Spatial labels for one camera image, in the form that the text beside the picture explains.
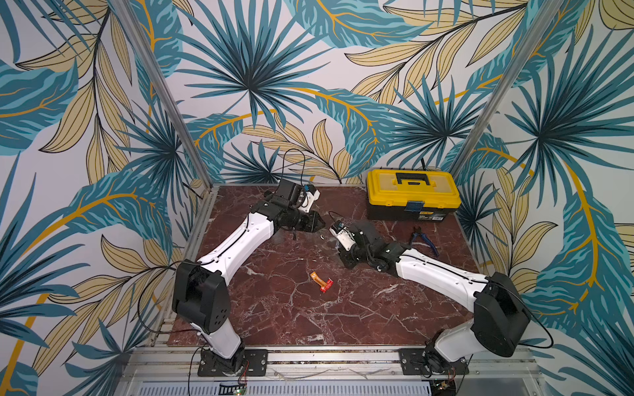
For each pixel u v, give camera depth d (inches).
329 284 35.3
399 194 37.2
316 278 35.7
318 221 30.9
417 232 40.7
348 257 29.2
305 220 28.5
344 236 29.3
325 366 29.0
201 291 17.2
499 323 16.5
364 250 25.0
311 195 29.6
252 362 28.9
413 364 28.8
